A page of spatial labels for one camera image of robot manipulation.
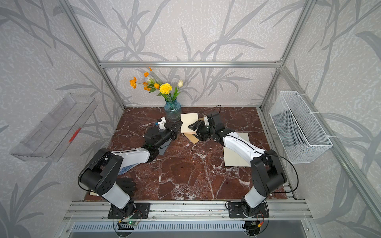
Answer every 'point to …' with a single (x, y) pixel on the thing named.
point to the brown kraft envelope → (192, 138)
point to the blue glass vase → (172, 111)
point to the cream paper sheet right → (231, 158)
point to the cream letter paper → (188, 119)
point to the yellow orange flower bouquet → (151, 84)
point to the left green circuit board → (128, 224)
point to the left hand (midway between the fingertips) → (183, 123)
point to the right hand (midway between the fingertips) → (189, 128)
